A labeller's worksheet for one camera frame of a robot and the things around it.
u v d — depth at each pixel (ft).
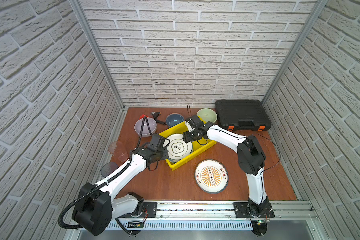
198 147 2.87
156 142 2.09
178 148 3.05
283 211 2.48
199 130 2.29
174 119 3.57
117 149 3.05
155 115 3.72
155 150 2.04
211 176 2.79
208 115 3.59
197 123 2.43
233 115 3.50
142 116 3.72
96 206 1.29
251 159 1.73
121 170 1.56
